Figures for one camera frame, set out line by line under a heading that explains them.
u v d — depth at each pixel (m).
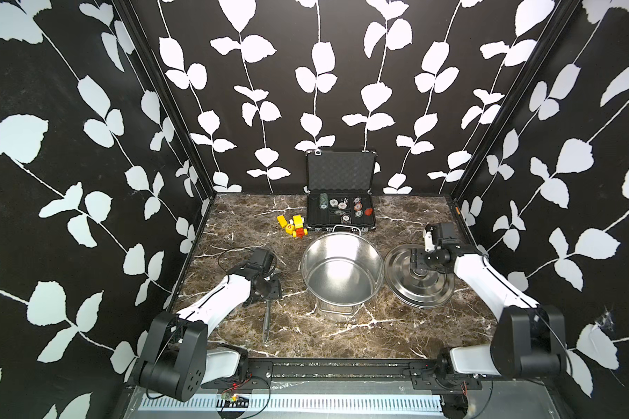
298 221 1.08
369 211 1.12
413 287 0.93
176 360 0.41
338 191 1.18
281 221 1.11
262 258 0.71
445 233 0.70
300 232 1.04
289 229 1.07
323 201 1.14
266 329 0.82
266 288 0.75
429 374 0.73
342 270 0.94
